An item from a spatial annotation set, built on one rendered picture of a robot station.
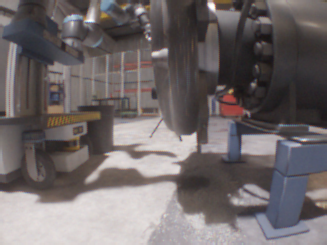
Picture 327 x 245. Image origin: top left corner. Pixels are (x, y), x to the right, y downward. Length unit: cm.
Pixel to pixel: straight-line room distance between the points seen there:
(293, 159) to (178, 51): 38
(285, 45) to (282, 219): 50
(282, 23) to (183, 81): 38
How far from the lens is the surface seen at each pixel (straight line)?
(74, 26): 132
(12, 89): 102
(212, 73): 64
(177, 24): 47
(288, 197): 52
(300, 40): 66
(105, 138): 141
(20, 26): 86
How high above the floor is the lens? 33
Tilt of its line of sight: 4 degrees down
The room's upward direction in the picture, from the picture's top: 1 degrees counter-clockwise
